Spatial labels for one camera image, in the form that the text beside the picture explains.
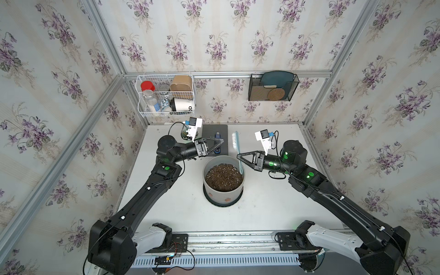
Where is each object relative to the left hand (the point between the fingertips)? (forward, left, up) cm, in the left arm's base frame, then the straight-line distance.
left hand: (225, 147), depth 61 cm
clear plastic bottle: (+37, +39, -7) cm, 54 cm away
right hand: (-2, -6, -4) cm, 8 cm away
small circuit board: (-30, +26, -40) cm, 56 cm away
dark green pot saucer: (-9, +1, -34) cm, 35 cm away
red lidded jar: (+46, +41, -4) cm, 62 cm away
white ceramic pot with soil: (+2, 0, -28) cm, 28 cm away
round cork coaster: (+46, -31, -9) cm, 56 cm away
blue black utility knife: (+32, +3, -30) cm, 43 cm away
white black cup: (+37, +23, -11) cm, 46 cm away
